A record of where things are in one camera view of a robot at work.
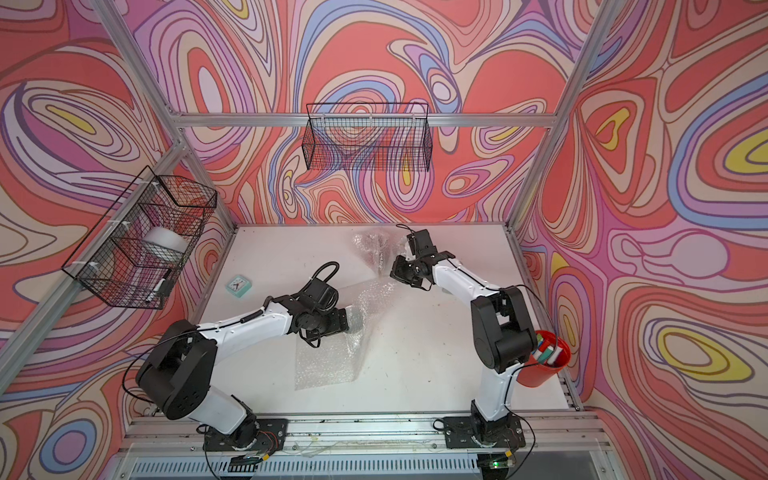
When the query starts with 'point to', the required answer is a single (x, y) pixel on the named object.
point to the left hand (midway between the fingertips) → (345, 329)
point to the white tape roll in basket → (165, 238)
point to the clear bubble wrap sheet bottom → (339, 358)
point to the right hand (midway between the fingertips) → (392, 280)
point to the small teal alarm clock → (239, 286)
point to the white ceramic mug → (354, 318)
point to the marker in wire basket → (164, 287)
